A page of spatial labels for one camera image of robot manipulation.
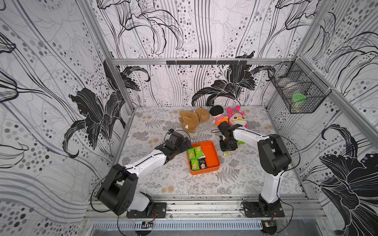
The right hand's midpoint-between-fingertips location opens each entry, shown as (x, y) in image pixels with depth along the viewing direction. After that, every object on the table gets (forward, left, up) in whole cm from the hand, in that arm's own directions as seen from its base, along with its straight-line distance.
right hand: (226, 147), depth 97 cm
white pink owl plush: (+19, -8, +8) cm, 23 cm away
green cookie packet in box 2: (-14, +21, +4) cm, 26 cm away
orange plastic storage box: (-3, +12, +2) cm, 13 cm away
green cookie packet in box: (-7, +23, +4) cm, 25 cm away
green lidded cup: (+11, -36, +29) cm, 48 cm away
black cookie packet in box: (-13, +17, +4) cm, 22 cm away
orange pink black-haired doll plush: (+25, +5, +8) cm, 27 cm away
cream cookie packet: (-6, +1, +3) cm, 6 cm away
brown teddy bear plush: (+15, +24, +11) cm, 30 cm away
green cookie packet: (-5, +19, +5) cm, 20 cm away
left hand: (-4, +26, +8) cm, 28 cm away
